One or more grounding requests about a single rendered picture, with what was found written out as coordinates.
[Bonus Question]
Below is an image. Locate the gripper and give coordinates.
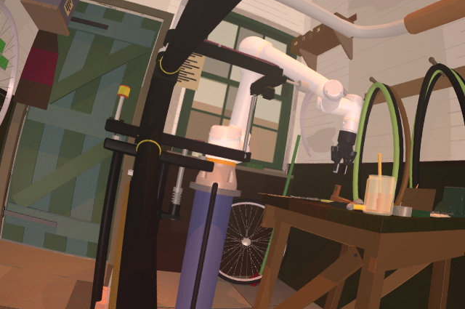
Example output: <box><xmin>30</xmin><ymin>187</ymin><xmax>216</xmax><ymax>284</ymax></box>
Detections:
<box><xmin>331</xmin><ymin>129</ymin><xmax>360</xmax><ymax>176</ymax></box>

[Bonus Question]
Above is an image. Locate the white curved lever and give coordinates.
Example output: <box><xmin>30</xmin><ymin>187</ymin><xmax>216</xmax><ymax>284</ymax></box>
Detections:
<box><xmin>290</xmin><ymin>81</ymin><xmax>318</xmax><ymax>158</ymax></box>

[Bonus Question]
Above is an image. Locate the brown tyre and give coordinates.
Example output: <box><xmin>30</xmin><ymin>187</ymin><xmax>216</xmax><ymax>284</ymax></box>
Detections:
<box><xmin>384</xmin><ymin>85</ymin><xmax>412</xmax><ymax>206</ymax></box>

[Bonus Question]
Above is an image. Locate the black tyre with green stripe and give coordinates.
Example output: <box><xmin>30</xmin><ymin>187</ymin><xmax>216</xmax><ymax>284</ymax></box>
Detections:
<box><xmin>408</xmin><ymin>63</ymin><xmax>465</xmax><ymax>194</ymax></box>

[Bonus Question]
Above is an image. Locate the grey brake rod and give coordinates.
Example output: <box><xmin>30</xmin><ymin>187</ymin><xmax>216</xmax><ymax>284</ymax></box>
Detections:
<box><xmin>243</xmin><ymin>94</ymin><xmax>256</xmax><ymax>151</ymax></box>

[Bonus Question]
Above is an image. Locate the black rod clamp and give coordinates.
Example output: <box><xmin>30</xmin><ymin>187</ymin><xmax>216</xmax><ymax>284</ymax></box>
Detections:
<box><xmin>250</xmin><ymin>78</ymin><xmax>278</xmax><ymax>101</ymax></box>

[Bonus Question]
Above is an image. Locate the black tyred spoked wheel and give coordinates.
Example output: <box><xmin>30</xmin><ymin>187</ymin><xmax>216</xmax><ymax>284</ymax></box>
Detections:
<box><xmin>217</xmin><ymin>198</ymin><xmax>290</xmax><ymax>285</ymax></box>

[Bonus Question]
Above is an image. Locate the thin black rod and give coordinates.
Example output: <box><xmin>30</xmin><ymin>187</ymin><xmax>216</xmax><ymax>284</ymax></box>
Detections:
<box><xmin>190</xmin><ymin>182</ymin><xmax>219</xmax><ymax>309</ymax></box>

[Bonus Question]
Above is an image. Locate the grey spring rod black shoe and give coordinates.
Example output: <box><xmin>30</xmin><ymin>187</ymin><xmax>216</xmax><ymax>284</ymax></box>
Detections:
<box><xmin>169</xmin><ymin>148</ymin><xmax>187</xmax><ymax>221</ymax></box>

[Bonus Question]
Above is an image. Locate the grey rod with yellow knob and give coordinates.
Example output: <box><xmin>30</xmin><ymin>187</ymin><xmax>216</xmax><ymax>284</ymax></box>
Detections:
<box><xmin>113</xmin><ymin>84</ymin><xmax>132</xmax><ymax>141</ymax></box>

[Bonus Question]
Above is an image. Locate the dark red and brown block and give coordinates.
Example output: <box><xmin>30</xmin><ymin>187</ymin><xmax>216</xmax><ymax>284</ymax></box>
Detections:
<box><xmin>15</xmin><ymin>28</ymin><xmax>60</xmax><ymax>111</ymax></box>

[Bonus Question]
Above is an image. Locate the silver spoked wheel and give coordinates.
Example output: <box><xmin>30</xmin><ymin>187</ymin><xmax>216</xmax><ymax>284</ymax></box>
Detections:
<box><xmin>0</xmin><ymin>0</ymin><xmax>20</xmax><ymax>127</ymax></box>

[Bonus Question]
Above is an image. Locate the glass jar with brush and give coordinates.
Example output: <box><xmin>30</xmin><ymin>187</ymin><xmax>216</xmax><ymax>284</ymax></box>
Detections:
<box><xmin>363</xmin><ymin>152</ymin><xmax>397</xmax><ymax>216</ymax></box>

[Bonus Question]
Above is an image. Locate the green stick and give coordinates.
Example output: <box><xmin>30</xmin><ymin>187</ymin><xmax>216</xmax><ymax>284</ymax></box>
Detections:
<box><xmin>259</xmin><ymin>134</ymin><xmax>302</xmax><ymax>278</ymax></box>

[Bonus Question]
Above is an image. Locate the wooden workbench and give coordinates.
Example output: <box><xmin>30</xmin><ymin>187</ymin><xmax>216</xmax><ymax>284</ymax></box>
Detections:
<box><xmin>253</xmin><ymin>192</ymin><xmax>465</xmax><ymax>309</ymax></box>

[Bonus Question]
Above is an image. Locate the brown box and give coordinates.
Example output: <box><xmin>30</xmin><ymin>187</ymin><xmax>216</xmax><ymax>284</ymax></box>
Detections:
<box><xmin>400</xmin><ymin>188</ymin><xmax>437</xmax><ymax>212</ymax></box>

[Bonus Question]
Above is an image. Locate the wooden shelf with small boxes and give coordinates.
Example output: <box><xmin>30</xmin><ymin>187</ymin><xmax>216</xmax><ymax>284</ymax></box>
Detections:
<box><xmin>289</xmin><ymin>12</ymin><xmax>358</xmax><ymax>67</ymax></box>

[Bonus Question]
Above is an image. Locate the green framed window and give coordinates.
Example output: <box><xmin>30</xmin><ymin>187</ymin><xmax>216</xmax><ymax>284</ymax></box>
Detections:
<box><xmin>176</xmin><ymin>10</ymin><xmax>304</xmax><ymax>180</ymax></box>

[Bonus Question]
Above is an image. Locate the black crossbar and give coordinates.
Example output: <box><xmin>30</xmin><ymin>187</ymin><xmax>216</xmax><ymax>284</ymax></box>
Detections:
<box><xmin>103</xmin><ymin>137</ymin><xmax>215</xmax><ymax>173</ymax></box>
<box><xmin>104</xmin><ymin>118</ymin><xmax>253</xmax><ymax>164</ymax></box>

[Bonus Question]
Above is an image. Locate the beige paper tag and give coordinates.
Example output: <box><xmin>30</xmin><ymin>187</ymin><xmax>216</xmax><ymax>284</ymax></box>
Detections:
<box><xmin>175</xmin><ymin>52</ymin><xmax>206</xmax><ymax>92</ymax></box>

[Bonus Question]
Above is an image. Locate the orange upright tube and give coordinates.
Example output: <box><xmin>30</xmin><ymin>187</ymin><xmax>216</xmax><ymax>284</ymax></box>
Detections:
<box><xmin>108</xmin><ymin>177</ymin><xmax>131</xmax><ymax>309</ymax></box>

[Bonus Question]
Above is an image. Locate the green and blue plank door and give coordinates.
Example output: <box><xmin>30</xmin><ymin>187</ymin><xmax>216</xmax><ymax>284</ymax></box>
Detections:
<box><xmin>0</xmin><ymin>0</ymin><xmax>176</xmax><ymax>265</ymax></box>

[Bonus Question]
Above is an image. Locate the yellow handled screwdriver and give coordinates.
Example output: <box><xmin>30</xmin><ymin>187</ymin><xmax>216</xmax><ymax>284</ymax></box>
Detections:
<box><xmin>328</xmin><ymin>201</ymin><xmax>366</xmax><ymax>212</ymax></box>

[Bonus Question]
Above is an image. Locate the wooden peg rail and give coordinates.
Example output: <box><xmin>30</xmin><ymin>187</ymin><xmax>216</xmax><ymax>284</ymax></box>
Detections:
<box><xmin>363</xmin><ymin>56</ymin><xmax>465</xmax><ymax>106</ymax></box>

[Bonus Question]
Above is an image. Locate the black bracket bar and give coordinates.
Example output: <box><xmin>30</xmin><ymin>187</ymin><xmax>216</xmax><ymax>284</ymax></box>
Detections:
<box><xmin>201</xmin><ymin>39</ymin><xmax>286</xmax><ymax>87</ymax></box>

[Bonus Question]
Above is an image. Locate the white handlebar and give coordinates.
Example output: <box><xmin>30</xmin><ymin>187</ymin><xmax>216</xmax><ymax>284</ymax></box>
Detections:
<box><xmin>170</xmin><ymin>0</ymin><xmax>410</xmax><ymax>40</ymax></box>

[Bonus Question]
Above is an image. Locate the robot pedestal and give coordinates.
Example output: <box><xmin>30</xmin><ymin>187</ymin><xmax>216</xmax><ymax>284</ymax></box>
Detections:
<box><xmin>176</xmin><ymin>156</ymin><xmax>242</xmax><ymax>309</ymax></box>

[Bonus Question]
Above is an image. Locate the brown handlebar grip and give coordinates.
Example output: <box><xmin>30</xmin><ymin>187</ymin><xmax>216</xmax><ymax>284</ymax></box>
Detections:
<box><xmin>404</xmin><ymin>0</ymin><xmax>465</xmax><ymax>36</ymax></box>

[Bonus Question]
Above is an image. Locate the black stand post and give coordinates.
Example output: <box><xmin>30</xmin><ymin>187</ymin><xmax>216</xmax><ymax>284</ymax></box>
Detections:
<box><xmin>89</xmin><ymin>149</ymin><xmax>124</xmax><ymax>309</ymax></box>

